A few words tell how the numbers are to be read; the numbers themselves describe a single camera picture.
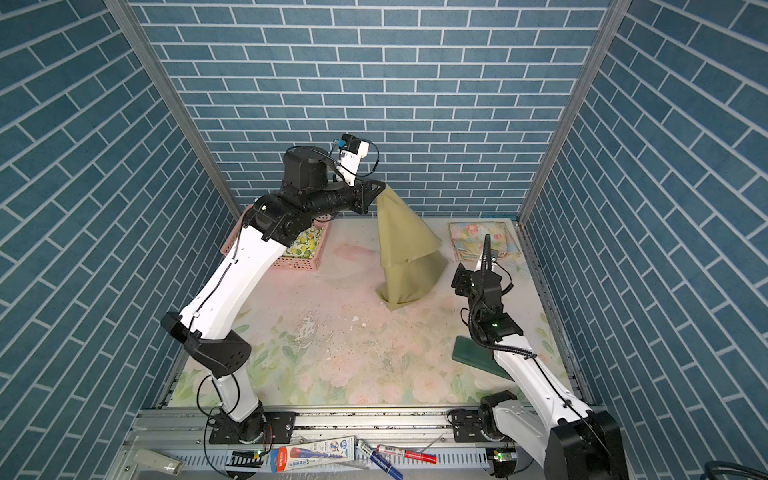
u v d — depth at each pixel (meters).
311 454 0.69
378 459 0.69
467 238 1.13
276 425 0.74
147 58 0.77
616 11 0.71
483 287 0.58
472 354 0.88
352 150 0.54
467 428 0.73
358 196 0.57
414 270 0.78
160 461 0.67
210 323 0.44
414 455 0.69
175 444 0.72
